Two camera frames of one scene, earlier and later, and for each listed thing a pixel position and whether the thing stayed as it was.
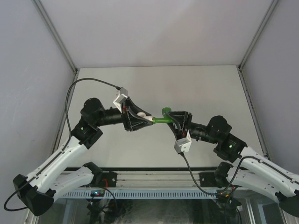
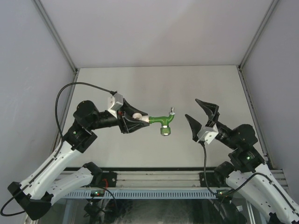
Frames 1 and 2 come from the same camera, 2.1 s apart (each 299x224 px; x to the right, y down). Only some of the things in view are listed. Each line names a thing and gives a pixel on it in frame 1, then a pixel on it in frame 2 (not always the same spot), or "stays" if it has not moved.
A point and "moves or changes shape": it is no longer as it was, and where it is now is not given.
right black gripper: x=181 y=117 to x=210 y=109
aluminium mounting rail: x=155 y=179 stays
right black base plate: x=207 y=179 stays
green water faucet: x=166 y=119 moves or changes shape
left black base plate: x=111 y=177 stays
